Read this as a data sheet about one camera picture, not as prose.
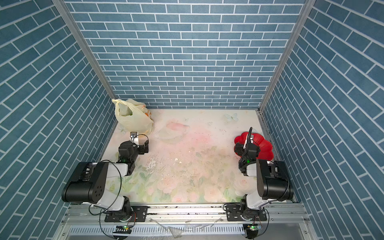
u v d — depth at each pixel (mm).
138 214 728
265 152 900
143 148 860
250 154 721
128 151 720
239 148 852
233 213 736
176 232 694
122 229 722
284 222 733
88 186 446
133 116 845
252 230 709
